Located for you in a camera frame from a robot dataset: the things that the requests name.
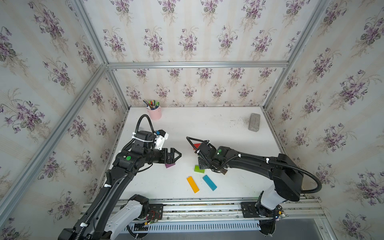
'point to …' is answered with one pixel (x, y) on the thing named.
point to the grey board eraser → (254, 123)
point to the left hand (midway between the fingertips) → (174, 154)
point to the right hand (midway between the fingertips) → (206, 162)
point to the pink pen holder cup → (155, 114)
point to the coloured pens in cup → (151, 105)
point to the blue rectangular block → (209, 182)
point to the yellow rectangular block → (192, 184)
